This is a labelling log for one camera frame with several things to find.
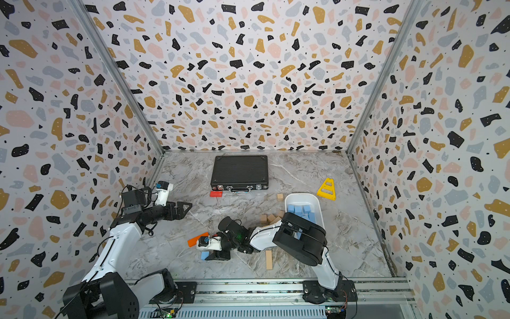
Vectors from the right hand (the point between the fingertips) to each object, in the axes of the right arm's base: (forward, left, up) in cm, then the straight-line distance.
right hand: (207, 252), depth 81 cm
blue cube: (+21, -43, -2) cm, 48 cm away
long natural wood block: (-2, -25, -3) cm, 25 cm away
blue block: (+21, -35, -1) cm, 41 cm away
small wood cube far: (+28, -30, -2) cm, 41 cm away
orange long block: (+5, +9, -3) cm, 11 cm away
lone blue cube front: (-1, +1, -1) cm, 2 cm away
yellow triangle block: (+30, -54, -2) cm, 62 cm away
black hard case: (+38, -9, +4) cm, 40 cm away
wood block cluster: (+15, -26, -1) cm, 30 cm away
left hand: (+15, +11, +12) cm, 22 cm away
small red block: (+30, +3, -3) cm, 30 cm away
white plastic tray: (+25, -42, -3) cm, 49 cm away
